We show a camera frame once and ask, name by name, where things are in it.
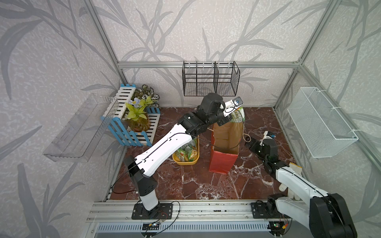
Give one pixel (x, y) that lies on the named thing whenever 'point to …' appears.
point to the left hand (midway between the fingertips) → (230, 106)
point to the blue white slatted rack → (113, 118)
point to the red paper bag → (224, 146)
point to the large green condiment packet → (238, 115)
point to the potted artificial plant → (137, 112)
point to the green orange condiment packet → (189, 152)
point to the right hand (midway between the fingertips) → (251, 139)
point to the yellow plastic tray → (176, 160)
